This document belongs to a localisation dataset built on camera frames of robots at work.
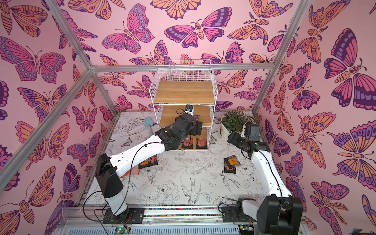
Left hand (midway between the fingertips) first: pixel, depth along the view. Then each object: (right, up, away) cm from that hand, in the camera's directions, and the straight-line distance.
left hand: (195, 120), depth 79 cm
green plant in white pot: (+22, 0, +9) cm, 24 cm away
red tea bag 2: (+20, -29, +11) cm, 37 cm away
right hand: (+20, -10, +4) cm, 23 cm away
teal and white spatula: (-36, -1, +35) cm, 50 cm away
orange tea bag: (+24, -25, +13) cm, 38 cm away
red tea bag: (+4, -15, +22) cm, 27 cm away
